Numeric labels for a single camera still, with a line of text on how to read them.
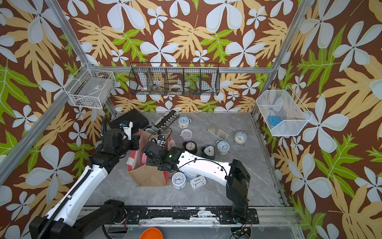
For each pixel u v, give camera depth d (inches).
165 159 21.4
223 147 37.7
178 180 32.8
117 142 23.7
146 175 32.1
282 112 33.0
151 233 26.1
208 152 36.7
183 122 43.5
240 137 38.3
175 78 38.6
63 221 15.2
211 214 29.6
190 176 33.1
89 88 33.1
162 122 45.0
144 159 33.0
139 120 43.8
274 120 31.6
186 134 41.1
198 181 33.0
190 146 37.9
